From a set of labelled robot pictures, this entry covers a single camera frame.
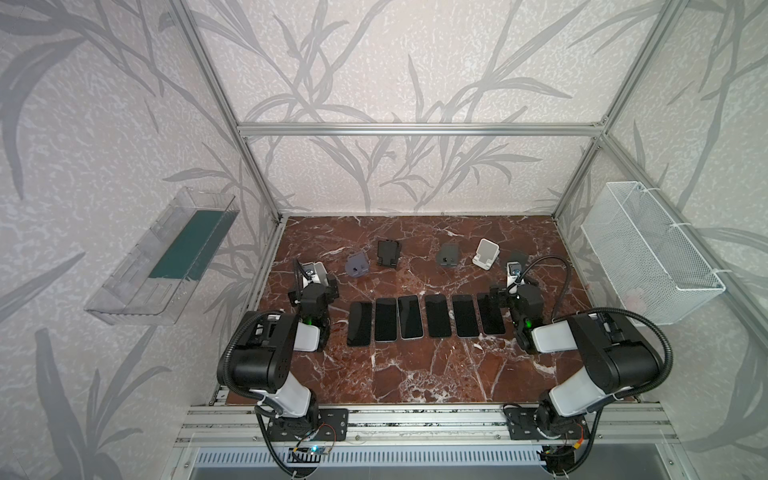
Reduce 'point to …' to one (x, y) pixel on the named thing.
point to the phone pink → (491, 315)
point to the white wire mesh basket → (651, 266)
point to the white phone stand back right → (486, 254)
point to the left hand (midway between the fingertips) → (316, 268)
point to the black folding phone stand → (388, 253)
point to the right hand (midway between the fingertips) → (511, 269)
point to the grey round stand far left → (357, 264)
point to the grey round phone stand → (450, 255)
